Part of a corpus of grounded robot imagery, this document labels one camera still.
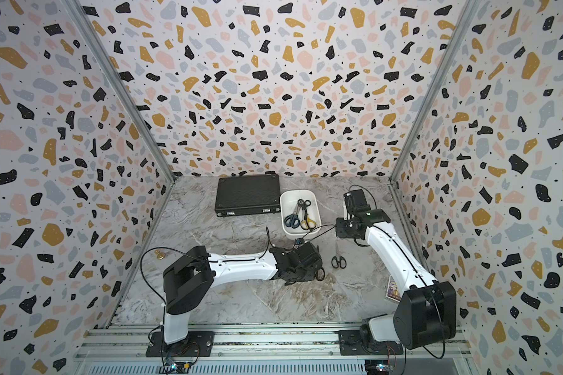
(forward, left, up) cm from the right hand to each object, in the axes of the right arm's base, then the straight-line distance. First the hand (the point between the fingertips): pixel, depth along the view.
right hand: (344, 228), depth 85 cm
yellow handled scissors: (+11, +13, -14) cm, 22 cm away
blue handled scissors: (+12, +20, -13) cm, 26 cm away
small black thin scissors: (-6, +1, -15) cm, 16 cm away
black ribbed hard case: (+24, +41, -10) cm, 49 cm away
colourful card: (-17, -18, -14) cm, 28 cm away
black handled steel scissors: (+22, +15, -13) cm, 29 cm away
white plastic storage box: (+23, +22, -14) cm, 35 cm away
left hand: (-13, +10, -10) cm, 20 cm away
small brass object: (-6, +72, -12) cm, 73 cm away
